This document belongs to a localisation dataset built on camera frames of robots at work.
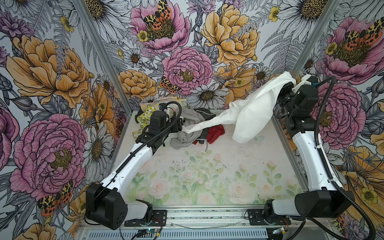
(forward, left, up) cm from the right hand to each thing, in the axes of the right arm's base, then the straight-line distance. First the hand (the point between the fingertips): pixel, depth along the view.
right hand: (272, 82), depth 67 cm
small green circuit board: (-48, +56, -46) cm, 87 cm away
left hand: (-4, +45, -22) cm, 50 cm away
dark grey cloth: (+16, +26, -36) cm, 47 cm away
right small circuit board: (-50, -3, -48) cm, 69 cm away
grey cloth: (+10, +37, -30) cm, 49 cm away
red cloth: (+6, +22, -45) cm, 50 cm away
